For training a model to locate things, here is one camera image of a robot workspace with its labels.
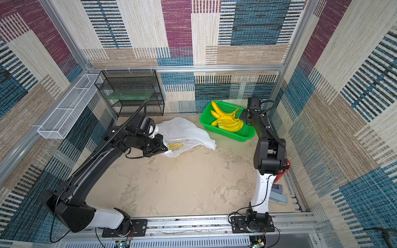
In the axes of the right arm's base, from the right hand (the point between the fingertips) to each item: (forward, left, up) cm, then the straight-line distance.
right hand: (249, 119), depth 100 cm
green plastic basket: (+1, 0, -14) cm, 14 cm away
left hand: (-29, +45, +13) cm, 55 cm away
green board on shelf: (+10, +73, +13) cm, 75 cm away
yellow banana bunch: (+3, +13, -6) cm, 15 cm away
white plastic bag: (-8, +44, -3) cm, 45 cm away
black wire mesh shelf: (+21, +74, +16) cm, 79 cm away
